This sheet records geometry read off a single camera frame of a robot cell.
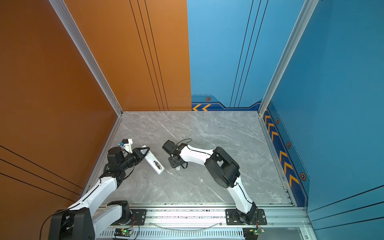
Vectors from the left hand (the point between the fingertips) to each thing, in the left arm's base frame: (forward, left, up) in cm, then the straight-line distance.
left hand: (149, 147), depth 84 cm
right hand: (-2, -13, -14) cm, 20 cm away
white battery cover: (-6, -16, -13) cm, 21 cm away
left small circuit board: (-38, +8, -16) cm, 42 cm away
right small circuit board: (-38, -53, -15) cm, 67 cm away
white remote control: (-10, -6, -5) cm, 13 cm away
